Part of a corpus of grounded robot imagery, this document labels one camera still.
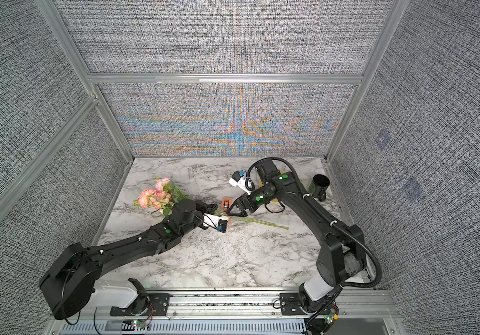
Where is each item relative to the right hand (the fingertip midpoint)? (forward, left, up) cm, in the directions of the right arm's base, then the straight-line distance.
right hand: (235, 204), depth 75 cm
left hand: (+5, +7, -5) cm, 10 cm away
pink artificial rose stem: (+6, +27, -3) cm, 28 cm away
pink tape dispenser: (+11, +4, -16) cm, 20 cm away
